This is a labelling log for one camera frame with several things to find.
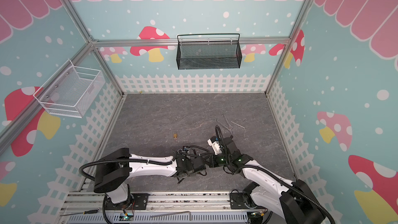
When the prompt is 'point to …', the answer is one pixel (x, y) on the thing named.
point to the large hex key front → (173, 213)
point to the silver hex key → (239, 125)
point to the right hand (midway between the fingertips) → (202, 160)
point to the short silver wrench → (231, 127)
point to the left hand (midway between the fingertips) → (188, 172)
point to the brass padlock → (175, 136)
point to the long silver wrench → (231, 132)
